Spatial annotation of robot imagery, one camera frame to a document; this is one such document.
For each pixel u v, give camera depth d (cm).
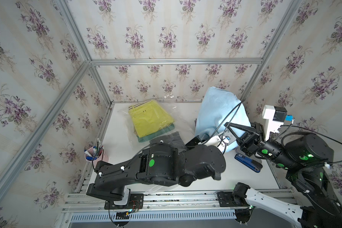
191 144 40
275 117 34
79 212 71
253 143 36
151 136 93
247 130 38
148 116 99
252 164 86
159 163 30
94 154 82
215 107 44
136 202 72
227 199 73
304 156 32
